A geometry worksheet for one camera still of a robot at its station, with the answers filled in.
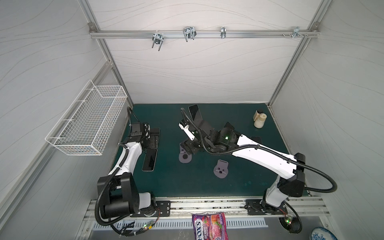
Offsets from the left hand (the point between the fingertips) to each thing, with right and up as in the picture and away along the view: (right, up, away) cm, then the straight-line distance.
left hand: (152, 139), depth 88 cm
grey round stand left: (+19, -12, +3) cm, 23 cm away
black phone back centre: (+26, +16, +10) cm, 32 cm away
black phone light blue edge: (+4, +2, -8) cm, 9 cm away
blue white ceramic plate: (+83, -39, -23) cm, 94 cm away
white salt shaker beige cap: (+72, +9, +16) cm, 74 cm away
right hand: (+23, +5, -19) cm, 30 cm away
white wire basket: (-25, +8, -21) cm, 33 cm away
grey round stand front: (+41, -16, -7) cm, 44 cm away
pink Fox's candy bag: (+33, -37, -21) cm, 54 cm away
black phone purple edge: (+70, -2, +15) cm, 72 cm away
